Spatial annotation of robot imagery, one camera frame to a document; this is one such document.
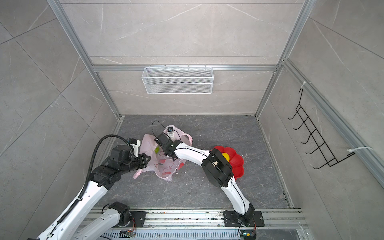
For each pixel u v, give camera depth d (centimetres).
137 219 73
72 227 40
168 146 71
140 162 66
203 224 73
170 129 82
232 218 74
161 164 91
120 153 55
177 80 101
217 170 54
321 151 63
